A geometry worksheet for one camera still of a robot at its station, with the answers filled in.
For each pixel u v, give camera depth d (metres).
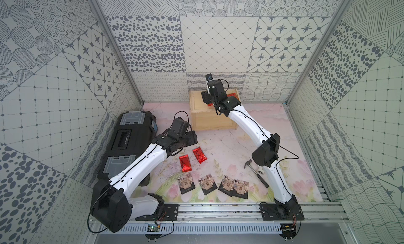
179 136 0.60
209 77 0.73
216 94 0.66
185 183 0.82
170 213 0.74
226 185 0.82
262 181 0.82
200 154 0.90
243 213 0.76
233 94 0.96
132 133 0.82
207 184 0.82
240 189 0.82
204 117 1.08
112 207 0.38
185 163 0.89
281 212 0.65
